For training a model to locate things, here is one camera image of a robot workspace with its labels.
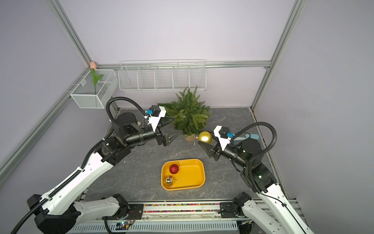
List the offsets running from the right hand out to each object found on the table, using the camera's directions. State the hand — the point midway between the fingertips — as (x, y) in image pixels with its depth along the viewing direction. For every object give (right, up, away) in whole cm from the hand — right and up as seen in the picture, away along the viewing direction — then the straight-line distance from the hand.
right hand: (204, 135), depth 59 cm
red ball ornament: (-16, -22, +25) cm, 36 cm away
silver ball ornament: (-18, -27, +21) cm, 38 cm away
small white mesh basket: (-64, +21, +19) cm, 70 cm away
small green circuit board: (-40, -47, +13) cm, 63 cm away
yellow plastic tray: (-5, -26, +28) cm, 38 cm away
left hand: (-11, +4, -1) cm, 11 cm away
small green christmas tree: (-6, +10, +21) cm, 24 cm away
